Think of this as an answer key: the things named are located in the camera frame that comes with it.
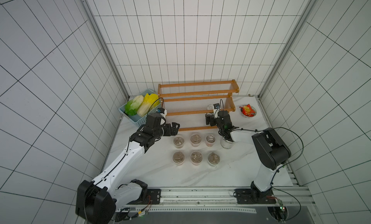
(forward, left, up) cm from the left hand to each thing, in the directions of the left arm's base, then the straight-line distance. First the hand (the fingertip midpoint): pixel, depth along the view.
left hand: (169, 128), depth 81 cm
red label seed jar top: (-1, -15, -11) cm, 19 cm away
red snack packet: (+23, -55, -11) cm, 60 cm away
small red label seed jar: (-2, -24, -11) cm, 27 cm away
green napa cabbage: (+22, +29, -7) cm, 37 cm away
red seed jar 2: (-13, -15, -11) cm, 23 cm away
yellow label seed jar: (-3, -5, -12) cm, 13 cm away
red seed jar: (-13, -5, -10) cm, 17 cm away
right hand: (+17, -24, -7) cm, 30 cm away
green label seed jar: (-13, -25, -11) cm, 31 cm away
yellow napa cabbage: (+28, +19, -10) cm, 36 cm away
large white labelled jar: (-3, -35, -12) cm, 37 cm away
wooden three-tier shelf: (+25, -17, -1) cm, 30 cm away
